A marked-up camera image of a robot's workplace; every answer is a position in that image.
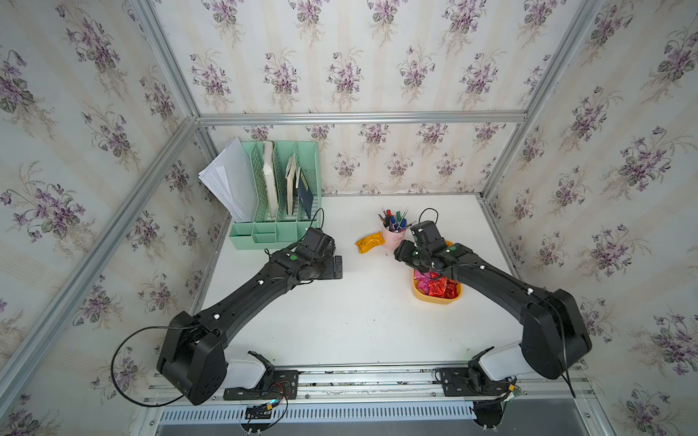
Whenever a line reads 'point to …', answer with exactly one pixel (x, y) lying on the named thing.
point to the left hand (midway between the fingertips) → (332, 269)
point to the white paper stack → (231, 176)
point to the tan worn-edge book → (290, 177)
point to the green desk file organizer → (266, 233)
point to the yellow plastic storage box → (431, 299)
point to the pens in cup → (395, 223)
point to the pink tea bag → (423, 281)
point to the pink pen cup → (390, 240)
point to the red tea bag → (437, 287)
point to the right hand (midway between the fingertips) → (403, 254)
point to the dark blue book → (304, 193)
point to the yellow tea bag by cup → (369, 242)
